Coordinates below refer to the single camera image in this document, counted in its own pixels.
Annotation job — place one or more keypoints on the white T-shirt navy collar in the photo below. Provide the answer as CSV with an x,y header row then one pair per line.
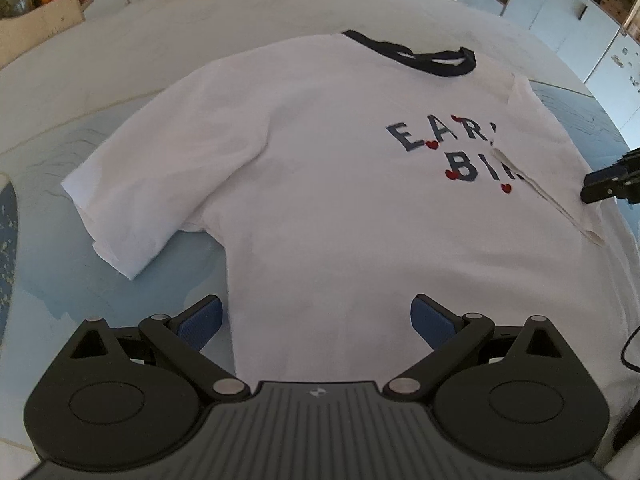
x,y
325,185

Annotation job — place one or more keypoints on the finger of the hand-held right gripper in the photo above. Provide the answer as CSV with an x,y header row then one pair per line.
x,y
607,191
617,170

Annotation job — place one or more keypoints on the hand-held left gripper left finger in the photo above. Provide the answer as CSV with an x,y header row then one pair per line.
x,y
197,324

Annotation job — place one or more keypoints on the white cabinet wall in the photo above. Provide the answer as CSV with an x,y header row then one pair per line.
x,y
560,30

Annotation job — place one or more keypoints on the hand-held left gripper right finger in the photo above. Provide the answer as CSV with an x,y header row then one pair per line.
x,y
434,322

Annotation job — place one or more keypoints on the marbled blue white tablecloth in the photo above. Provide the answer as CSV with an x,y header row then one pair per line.
x,y
280,20

